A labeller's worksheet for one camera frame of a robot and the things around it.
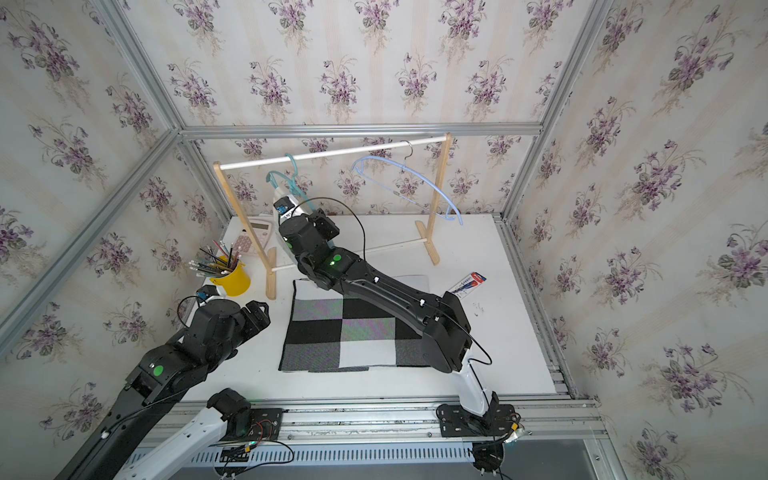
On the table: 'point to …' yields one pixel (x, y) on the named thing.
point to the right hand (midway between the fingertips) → (323, 212)
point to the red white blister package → (467, 284)
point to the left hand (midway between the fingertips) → (264, 316)
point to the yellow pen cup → (222, 266)
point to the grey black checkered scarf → (328, 330)
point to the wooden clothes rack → (428, 239)
